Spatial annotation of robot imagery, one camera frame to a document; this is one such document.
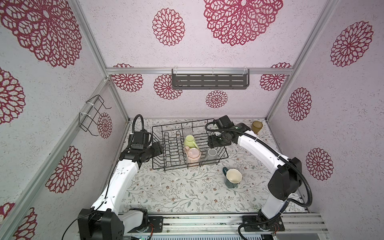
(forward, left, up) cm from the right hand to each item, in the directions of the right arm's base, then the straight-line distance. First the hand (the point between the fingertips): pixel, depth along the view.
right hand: (213, 140), depth 85 cm
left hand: (-8, +31, 0) cm, 32 cm away
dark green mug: (-15, -12, -14) cm, 24 cm away
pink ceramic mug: (-9, +11, -4) cm, 15 cm away
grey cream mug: (-7, +1, -6) cm, 9 cm away
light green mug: (+3, +14, -5) cm, 16 cm away
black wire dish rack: (+5, +20, -12) cm, 23 cm away
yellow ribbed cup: (+24, -34, -13) cm, 43 cm away
